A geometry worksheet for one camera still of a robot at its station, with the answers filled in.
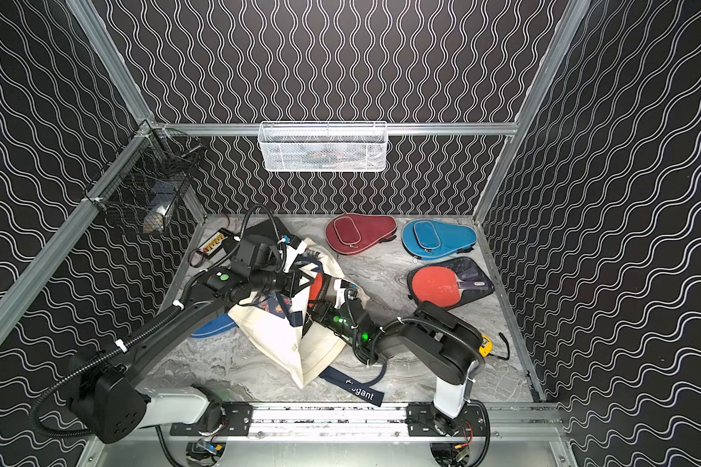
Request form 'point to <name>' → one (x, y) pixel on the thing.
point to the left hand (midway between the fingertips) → (313, 275)
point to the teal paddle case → (427, 239)
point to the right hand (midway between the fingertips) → (304, 304)
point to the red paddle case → (351, 233)
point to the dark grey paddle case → (449, 283)
